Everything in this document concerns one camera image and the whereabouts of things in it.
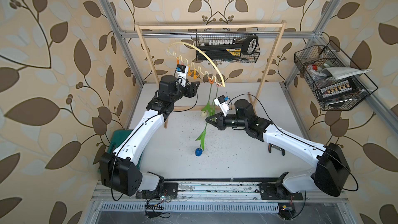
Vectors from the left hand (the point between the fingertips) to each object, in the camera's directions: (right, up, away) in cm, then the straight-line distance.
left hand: (195, 80), depth 74 cm
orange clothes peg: (+8, -1, -2) cm, 8 cm away
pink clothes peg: (+11, -3, -3) cm, 12 cm away
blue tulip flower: (+2, -36, +2) cm, 36 cm away
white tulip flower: (+7, -15, +17) cm, 24 cm away
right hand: (+5, -19, -1) cm, 20 cm away
